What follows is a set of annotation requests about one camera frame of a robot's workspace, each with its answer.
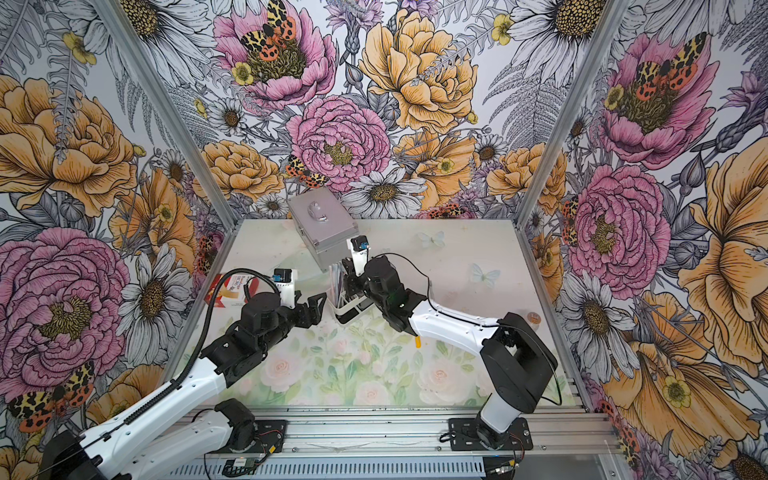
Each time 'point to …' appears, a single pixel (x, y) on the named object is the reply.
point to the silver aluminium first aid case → (323, 228)
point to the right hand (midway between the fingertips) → (344, 267)
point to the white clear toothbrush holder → (345, 308)
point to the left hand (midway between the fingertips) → (312, 302)
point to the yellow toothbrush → (418, 342)
